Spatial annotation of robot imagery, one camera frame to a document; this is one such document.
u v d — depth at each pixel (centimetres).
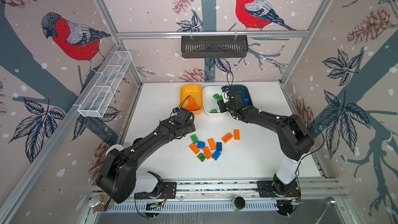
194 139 90
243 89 111
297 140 49
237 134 93
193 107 106
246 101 103
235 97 72
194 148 88
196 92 113
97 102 71
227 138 91
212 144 88
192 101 107
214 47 106
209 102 107
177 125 62
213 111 101
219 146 88
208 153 86
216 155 83
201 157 82
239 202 62
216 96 107
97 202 62
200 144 88
